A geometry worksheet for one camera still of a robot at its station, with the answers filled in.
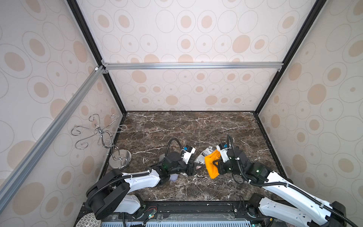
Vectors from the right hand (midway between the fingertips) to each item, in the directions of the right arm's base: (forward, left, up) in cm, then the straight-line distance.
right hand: (218, 161), depth 77 cm
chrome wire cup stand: (+1, +61, -7) cm, 61 cm away
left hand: (-4, +8, 0) cm, 8 cm away
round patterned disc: (-29, +64, -10) cm, 72 cm away
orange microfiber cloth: (-5, +4, +2) cm, 6 cm away
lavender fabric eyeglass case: (-6, +25, -10) cm, 28 cm away
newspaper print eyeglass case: (0, +10, +2) cm, 10 cm away
